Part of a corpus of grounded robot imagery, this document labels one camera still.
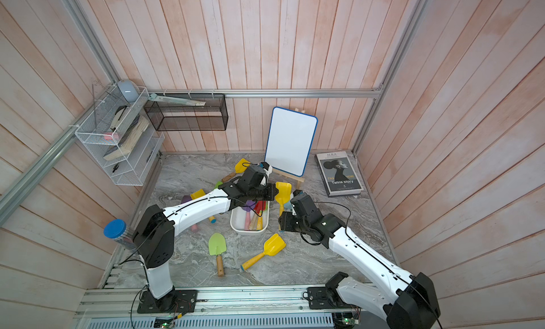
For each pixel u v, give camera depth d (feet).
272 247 2.81
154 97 2.97
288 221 2.26
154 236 1.56
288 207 2.70
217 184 3.50
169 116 3.44
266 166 2.56
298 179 3.25
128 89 2.68
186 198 3.31
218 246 2.83
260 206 3.13
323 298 2.40
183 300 2.40
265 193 2.45
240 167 3.73
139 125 2.82
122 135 2.47
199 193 3.34
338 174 3.51
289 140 2.95
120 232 2.30
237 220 3.08
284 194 2.82
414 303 1.25
